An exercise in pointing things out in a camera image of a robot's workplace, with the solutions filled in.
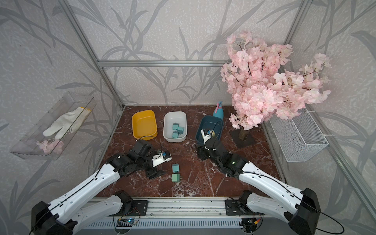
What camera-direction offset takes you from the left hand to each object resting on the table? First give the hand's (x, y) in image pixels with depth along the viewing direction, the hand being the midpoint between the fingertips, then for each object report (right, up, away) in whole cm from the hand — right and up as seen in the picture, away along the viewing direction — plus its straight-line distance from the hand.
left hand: (163, 166), depth 76 cm
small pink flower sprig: (-43, +14, -15) cm, 48 cm away
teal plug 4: (+5, -5, +10) cm, 12 cm away
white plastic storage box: (-3, +25, +36) cm, 44 cm away
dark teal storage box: (+27, +21, +33) cm, 47 cm away
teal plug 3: (+2, +13, +26) cm, 30 cm away
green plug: (+5, -9, +6) cm, 12 cm away
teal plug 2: (+5, +16, +27) cm, 32 cm away
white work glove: (-43, +23, -8) cm, 49 cm away
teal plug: (+1, +19, +32) cm, 37 cm away
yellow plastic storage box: (-22, +20, +32) cm, 43 cm away
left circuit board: (-18, -27, -3) cm, 33 cm away
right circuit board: (+42, -26, -6) cm, 50 cm away
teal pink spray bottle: (+32, +30, +24) cm, 50 cm away
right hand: (+19, +12, 0) cm, 23 cm away
